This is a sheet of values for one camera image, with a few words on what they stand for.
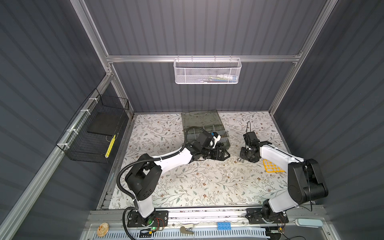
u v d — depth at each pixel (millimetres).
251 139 738
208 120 1163
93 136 735
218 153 736
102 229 707
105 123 766
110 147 688
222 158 723
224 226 704
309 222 696
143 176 472
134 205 538
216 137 782
